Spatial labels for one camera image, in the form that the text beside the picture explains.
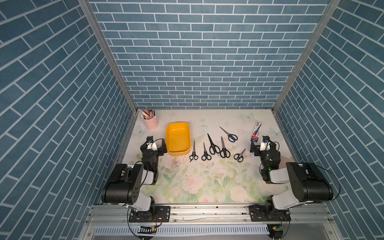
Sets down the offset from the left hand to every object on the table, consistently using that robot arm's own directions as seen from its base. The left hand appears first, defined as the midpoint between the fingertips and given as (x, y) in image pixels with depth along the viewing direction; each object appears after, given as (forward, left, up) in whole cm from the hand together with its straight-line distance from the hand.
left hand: (158, 139), depth 90 cm
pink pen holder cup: (+18, +9, -6) cm, 21 cm away
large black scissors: (0, -35, -11) cm, 36 cm away
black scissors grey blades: (-3, -41, -10) cm, 43 cm away
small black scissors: (-6, -21, -10) cm, 24 cm away
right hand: (0, -63, +1) cm, 63 cm away
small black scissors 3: (-6, -51, -10) cm, 52 cm away
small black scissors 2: (-6, -29, -10) cm, 31 cm away
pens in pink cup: (+23, +12, -1) cm, 26 cm away
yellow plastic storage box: (+10, -10, -13) cm, 19 cm away
